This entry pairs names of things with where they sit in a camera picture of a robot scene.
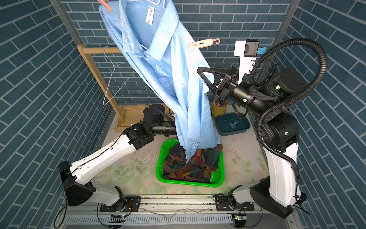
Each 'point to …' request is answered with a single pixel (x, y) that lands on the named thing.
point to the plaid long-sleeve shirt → (198, 168)
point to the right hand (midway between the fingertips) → (203, 72)
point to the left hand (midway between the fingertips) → (202, 132)
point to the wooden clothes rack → (129, 114)
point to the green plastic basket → (217, 176)
